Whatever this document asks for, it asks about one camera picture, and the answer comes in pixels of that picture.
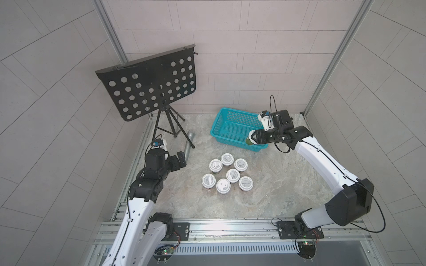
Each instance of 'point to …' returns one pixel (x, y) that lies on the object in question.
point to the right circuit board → (307, 250)
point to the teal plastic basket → (232, 127)
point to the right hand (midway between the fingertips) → (255, 134)
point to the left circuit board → (163, 252)
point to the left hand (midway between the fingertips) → (178, 153)
